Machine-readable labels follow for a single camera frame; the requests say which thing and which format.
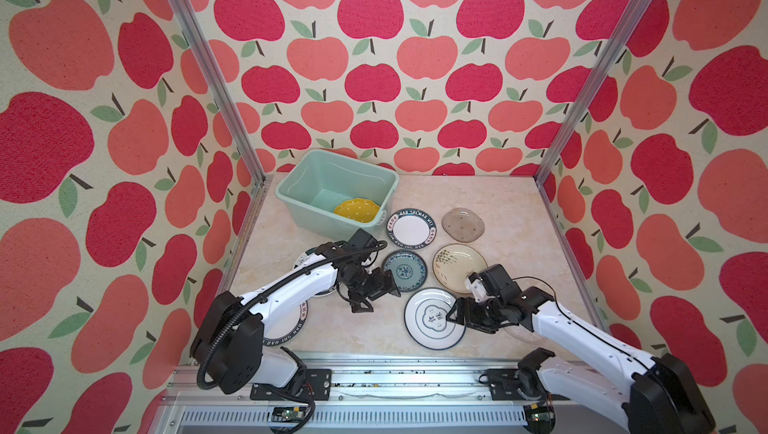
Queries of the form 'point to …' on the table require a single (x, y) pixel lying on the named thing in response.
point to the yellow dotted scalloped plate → (360, 209)
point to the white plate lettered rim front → (285, 325)
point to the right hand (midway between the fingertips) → (461, 319)
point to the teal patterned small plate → (408, 268)
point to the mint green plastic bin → (336, 194)
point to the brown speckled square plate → (463, 225)
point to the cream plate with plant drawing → (452, 264)
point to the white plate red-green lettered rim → (411, 229)
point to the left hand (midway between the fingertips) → (395, 303)
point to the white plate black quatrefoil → (426, 323)
